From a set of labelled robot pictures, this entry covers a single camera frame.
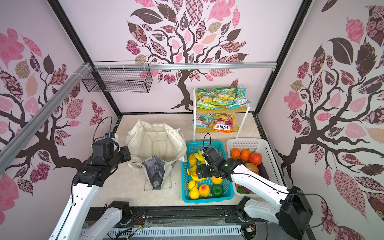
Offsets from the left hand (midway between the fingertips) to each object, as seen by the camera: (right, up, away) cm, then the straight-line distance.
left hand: (128, 151), depth 73 cm
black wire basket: (-16, +45, +21) cm, 52 cm away
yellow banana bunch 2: (+32, -13, +10) cm, 36 cm away
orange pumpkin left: (+59, -4, +16) cm, 61 cm away
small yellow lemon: (+32, -19, +6) cm, 37 cm away
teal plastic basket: (+32, -1, +27) cm, 42 cm away
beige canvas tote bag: (+6, -2, +25) cm, 26 cm away
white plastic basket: (+77, 0, +21) cm, 80 cm away
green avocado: (+45, -22, +4) cm, 50 cm away
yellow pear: (+33, -22, +1) cm, 40 cm away
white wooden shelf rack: (+58, +19, +5) cm, 61 cm away
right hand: (+37, -11, +6) cm, 39 cm away
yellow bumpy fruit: (+46, -17, +7) cm, 50 cm away
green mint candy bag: (+40, +16, +17) cm, 46 cm away
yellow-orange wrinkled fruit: (+32, -7, +15) cm, 36 cm away
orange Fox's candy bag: (+51, +15, +16) cm, 55 cm away
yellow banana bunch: (+36, -6, +17) cm, 41 cm away
